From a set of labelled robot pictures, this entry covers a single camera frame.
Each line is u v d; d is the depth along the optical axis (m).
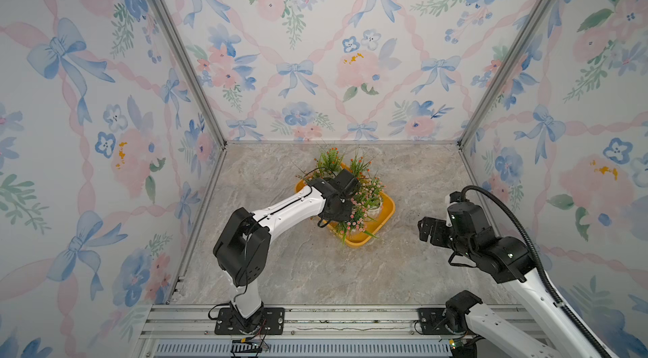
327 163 0.96
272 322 0.74
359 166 0.92
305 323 0.75
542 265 0.78
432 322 0.74
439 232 0.64
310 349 0.70
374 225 0.92
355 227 0.76
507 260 0.46
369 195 0.83
